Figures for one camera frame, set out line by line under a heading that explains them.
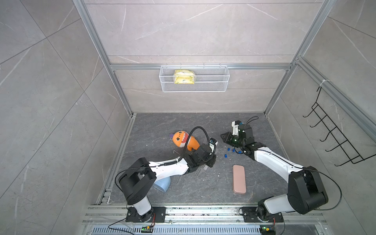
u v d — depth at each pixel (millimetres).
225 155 955
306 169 457
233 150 762
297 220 745
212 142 734
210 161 743
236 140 740
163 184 762
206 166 760
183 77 858
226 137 762
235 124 793
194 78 878
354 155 587
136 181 444
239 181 817
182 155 604
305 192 424
